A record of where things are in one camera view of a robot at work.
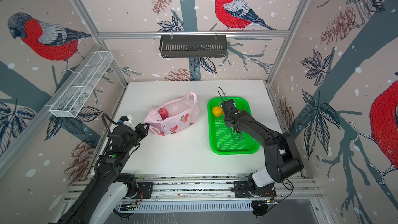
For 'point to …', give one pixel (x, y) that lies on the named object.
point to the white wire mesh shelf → (80, 85)
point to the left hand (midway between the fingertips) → (148, 123)
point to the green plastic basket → (221, 139)
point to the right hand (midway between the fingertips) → (235, 120)
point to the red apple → (164, 113)
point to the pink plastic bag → (183, 113)
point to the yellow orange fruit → (217, 111)
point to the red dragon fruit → (237, 136)
